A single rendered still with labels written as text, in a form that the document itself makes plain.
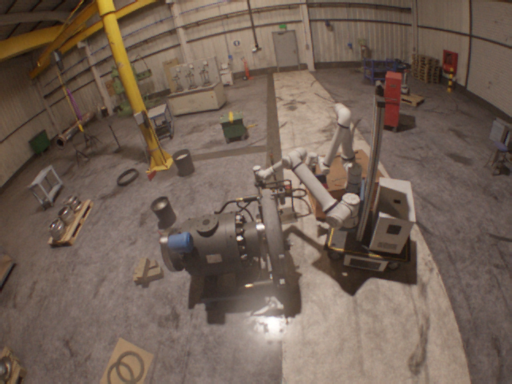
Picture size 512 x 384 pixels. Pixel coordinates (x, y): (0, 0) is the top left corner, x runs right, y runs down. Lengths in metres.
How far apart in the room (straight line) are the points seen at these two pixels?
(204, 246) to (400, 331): 2.05
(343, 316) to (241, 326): 1.01
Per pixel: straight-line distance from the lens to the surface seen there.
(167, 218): 3.52
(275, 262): 1.84
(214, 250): 1.93
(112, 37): 4.87
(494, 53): 10.18
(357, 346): 2.36
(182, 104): 8.10
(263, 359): 2.31
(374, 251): 2.41
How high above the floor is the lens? 2.27
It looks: 39 degrees down
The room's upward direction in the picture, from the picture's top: 13 degrees counter-clockwise
